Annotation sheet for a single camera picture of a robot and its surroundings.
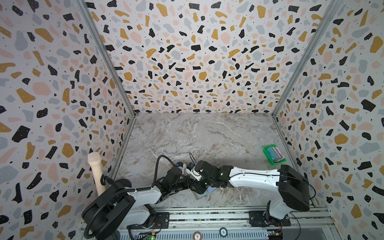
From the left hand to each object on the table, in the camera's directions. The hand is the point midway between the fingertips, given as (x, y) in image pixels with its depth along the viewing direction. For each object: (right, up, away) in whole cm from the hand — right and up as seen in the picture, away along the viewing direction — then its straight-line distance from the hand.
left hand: (197, 179), depth 84 cm
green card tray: (+45, +10, +11) cm, 48 cm away
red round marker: (0, -21, -15) cm, 26 cm away
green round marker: (+12, -20, -13) cm, 27 cm away
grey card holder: (+6, -6, -1) cm, 9 cm away
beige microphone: (-42, +16, -23) cm, 50 cm away
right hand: (-3, 0, -7) cm, 8 cm away
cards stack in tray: (+49, +12, +11) cm, 52 cm away
